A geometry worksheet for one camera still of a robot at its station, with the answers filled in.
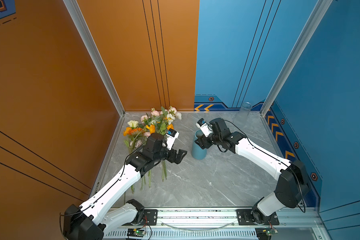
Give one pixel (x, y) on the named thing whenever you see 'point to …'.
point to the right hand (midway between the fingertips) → (199, 136)
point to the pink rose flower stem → (143, 118)
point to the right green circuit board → (270, 231)
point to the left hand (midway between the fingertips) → (179, 147)
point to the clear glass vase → (241, 116)
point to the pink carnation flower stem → (163, 121)
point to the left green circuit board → (139, 232)
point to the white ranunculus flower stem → (163, 170)
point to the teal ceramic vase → (198, 152)
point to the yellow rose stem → (149, 176)
